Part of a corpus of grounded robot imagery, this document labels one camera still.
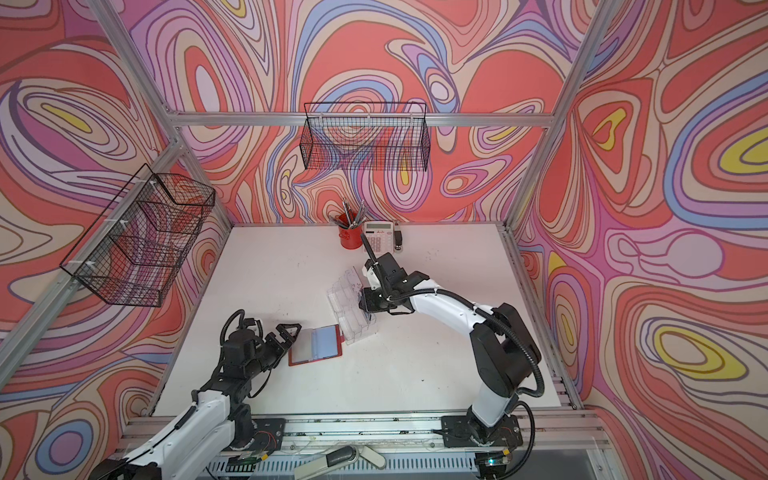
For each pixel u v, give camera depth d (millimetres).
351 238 1081
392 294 628
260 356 718
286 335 771
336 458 665
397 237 1091
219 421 573
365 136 984
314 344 884
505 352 454
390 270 686
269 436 719
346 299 938
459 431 735
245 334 676
